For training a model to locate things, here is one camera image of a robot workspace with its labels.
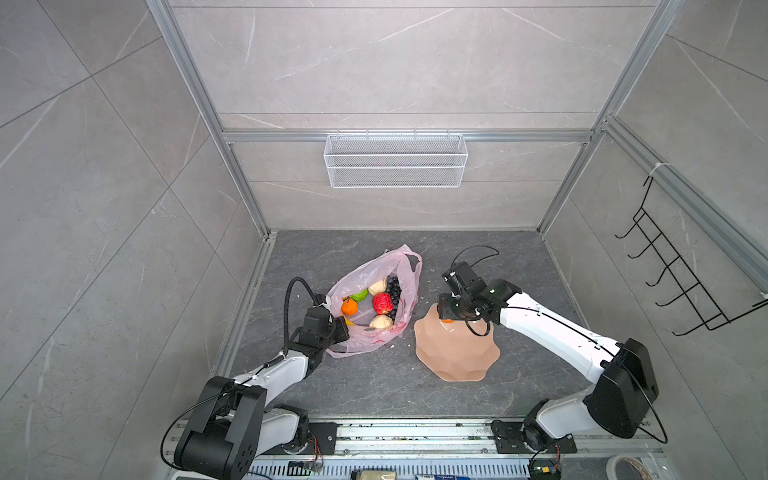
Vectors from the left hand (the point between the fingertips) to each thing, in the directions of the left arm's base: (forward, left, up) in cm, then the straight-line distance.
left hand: (344, 315), depth 91 cm
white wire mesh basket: (+45, -18, +25) cm, 55 cm away
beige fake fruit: (+10, -11, 0) cm, 15 cm away
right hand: (-3, -30, +8) cm, 31 cm away
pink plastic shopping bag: (+14, -19, +7) cm, 25 cm away
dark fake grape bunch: (+9, -16, -1) cm, 19 cm away
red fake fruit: (+4, -12, +1) cm, 12 cm away
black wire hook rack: (-12, -79, +29) cm, 85 cm away
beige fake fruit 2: (-3, -11, +1) cm, 12 cm away
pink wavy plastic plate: (-10, -33, -7) cm, 35 cm away
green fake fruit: (+7, -5, 0) cm, 9 cm away
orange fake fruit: (+4, -1, -2) cm, 4 cm away
